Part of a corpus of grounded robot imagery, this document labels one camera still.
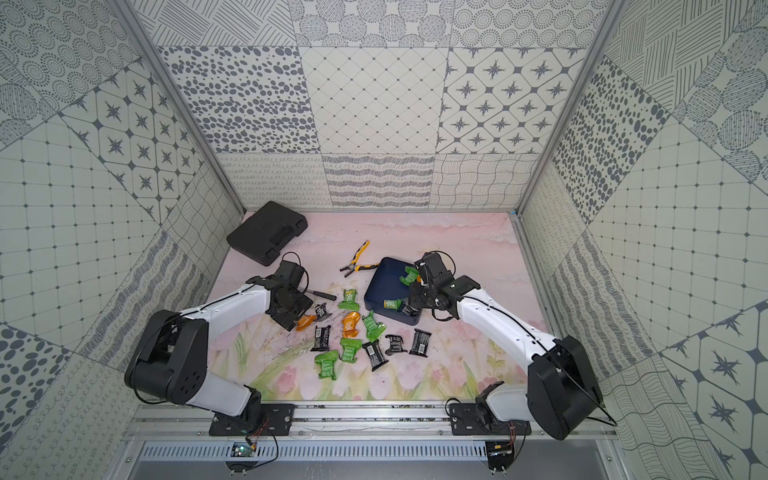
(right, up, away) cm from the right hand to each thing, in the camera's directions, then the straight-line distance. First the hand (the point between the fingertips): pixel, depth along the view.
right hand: (418, 298), depth 85 cm
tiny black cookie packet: (-30, -6, +8) cm, 32 cm away
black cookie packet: (-12, -16, -1) cm, 20 cm away
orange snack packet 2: (-35, -8, +5) cm, 36 cm away
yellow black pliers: (-22, +8, +19) cm, 30 cm away
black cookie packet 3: (+1, -13, +1) cm, 14 cm away
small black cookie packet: (-6, -13, +1) cm, 15 cm away
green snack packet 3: (-13, -10, +4) cm, 17 cm away
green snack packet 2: (-21, -3, +10) cm, 24 cm away
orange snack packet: (-21, -9, +5) cm, 23 cm away
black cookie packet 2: (-28, -12, +1) cm, 31 cm away
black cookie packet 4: (-2, -6, +7) cm, 9 cm away
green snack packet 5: (-2, +4, +14) cm, 15 cm away
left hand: (-34, -4, +6) cm, 35 cm away
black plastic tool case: (-55, +18, +21) cm, 61 cm away
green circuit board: (-44, -34, -13) cm, 57 cm away
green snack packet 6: (-8, -4, +8) cm, 12 cm away
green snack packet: (-20, -14, 0) cm, 24 cm away
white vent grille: (-26, -34, -15) cm, 45 cm away
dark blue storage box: (-10, +1, +19) cm, 21 cm away
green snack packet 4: (-26, -17, -2) cm, 31 cm away
